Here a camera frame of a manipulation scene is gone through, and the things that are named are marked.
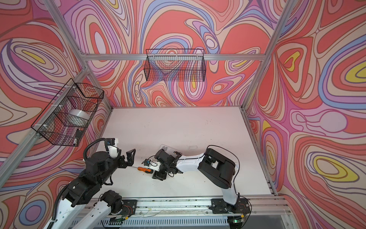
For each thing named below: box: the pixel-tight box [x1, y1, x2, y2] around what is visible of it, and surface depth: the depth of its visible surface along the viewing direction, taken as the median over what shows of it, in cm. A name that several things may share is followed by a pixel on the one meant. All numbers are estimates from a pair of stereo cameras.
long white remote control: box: [157, 144, 183, 158], surface depth 95 cm
